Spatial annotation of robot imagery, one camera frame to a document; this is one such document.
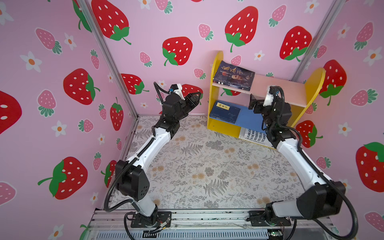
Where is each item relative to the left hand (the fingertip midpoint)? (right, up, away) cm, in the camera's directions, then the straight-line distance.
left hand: (201, 93), depth 72 cm
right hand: (+29, 0, 0) cm, 29 cm away
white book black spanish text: (+35, -22, +27) cm, 49 cm away
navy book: (+17, -6, +30) cm, 35 cm away
